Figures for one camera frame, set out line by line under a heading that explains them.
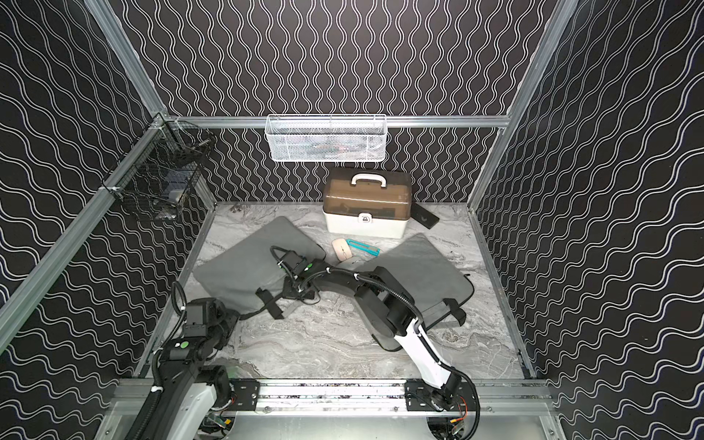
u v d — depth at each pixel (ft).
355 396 2.50
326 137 4.12
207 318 2.11
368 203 3.04
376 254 3.41
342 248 3.39
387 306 1.81
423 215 3.71
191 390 1.80
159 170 3.04
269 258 3.35
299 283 2.32
